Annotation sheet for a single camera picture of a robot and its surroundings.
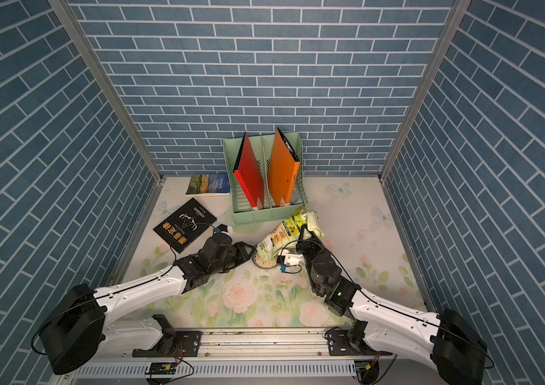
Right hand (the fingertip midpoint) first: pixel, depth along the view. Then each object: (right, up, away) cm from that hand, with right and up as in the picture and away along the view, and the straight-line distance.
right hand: (315, 222), depth 73 cm
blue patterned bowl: (-15, -17, +14) cm, 26 cm away
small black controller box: (-47, -44, -1) cm, 65 cm away
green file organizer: (-19, +30, +29) cm, 46 cm away
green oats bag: (-9, -4, 0) cm, 10 cm away
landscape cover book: (-49, +13, +43) cm, 66 cm away
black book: (-52, -5, +25) cm, 58 cm away
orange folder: (-10, +18, +13) cm, 24 cm away
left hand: (-18, -11, +9) cm, 23 cm away
